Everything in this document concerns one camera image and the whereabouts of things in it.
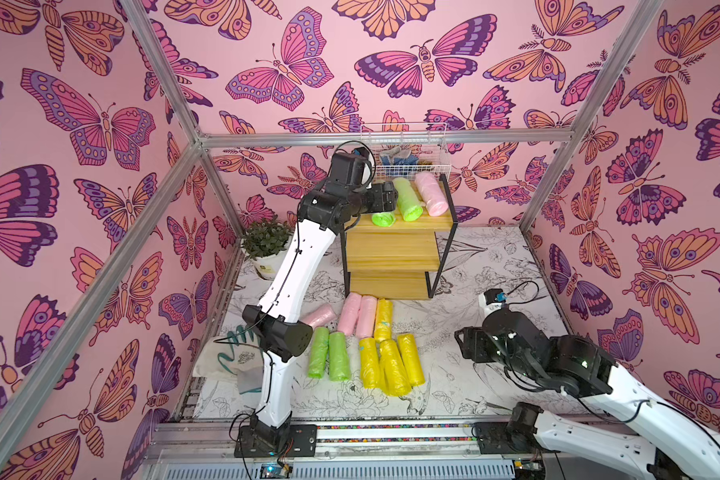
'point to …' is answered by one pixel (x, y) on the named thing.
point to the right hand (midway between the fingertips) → (466, 334)
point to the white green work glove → (235, 355)
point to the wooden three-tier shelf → (401, 261)
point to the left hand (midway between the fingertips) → (390, 192)
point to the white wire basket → (394, 161)
